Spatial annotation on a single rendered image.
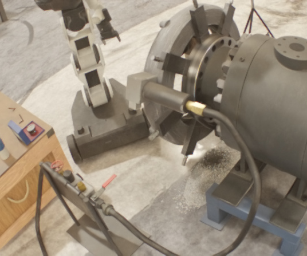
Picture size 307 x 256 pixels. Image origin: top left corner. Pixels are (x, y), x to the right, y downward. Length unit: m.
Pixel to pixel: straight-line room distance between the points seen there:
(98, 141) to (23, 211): 0.70
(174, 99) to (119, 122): 0.96
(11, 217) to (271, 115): 1.55
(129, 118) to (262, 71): 1.11
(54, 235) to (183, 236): 0.77
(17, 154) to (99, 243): 0.67
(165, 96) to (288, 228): 0.80
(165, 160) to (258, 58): 1.06
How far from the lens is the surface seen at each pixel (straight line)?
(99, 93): 2.32
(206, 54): 1.60
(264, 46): 1.48
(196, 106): 1.32
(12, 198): 2.05
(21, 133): 1.90
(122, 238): 1.93
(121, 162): 2.30
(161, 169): 2.19
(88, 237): 2.00
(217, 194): 1.69
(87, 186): 1.60
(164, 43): 1.51
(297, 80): 1.34
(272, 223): 1.60
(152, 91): 1.41
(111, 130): 2.24
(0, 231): 2.14
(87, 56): 2.10
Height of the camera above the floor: 1.61
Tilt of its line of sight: 42 degrees down
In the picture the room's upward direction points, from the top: 13 degrees counter-clockwise
